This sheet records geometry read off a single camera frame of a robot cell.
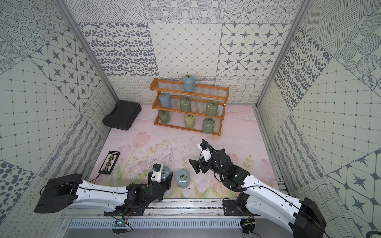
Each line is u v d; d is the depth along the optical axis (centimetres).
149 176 74
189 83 85
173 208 76
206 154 66
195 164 66
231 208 73
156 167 70
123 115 107
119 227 71
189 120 100
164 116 104
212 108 89
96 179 83
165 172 78
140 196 62
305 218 40
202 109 96
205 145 65
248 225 73
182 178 75
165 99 95
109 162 88
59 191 47
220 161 56
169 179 75
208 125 97
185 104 92
